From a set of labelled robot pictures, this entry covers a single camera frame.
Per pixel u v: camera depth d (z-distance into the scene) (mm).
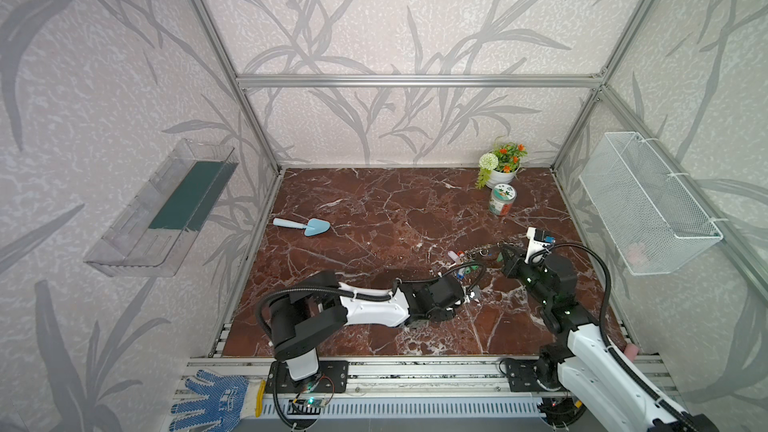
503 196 1018
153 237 629
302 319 443
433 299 641
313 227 1023
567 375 607
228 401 696
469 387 724
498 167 1042
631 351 766
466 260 914
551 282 623
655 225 622
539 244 708
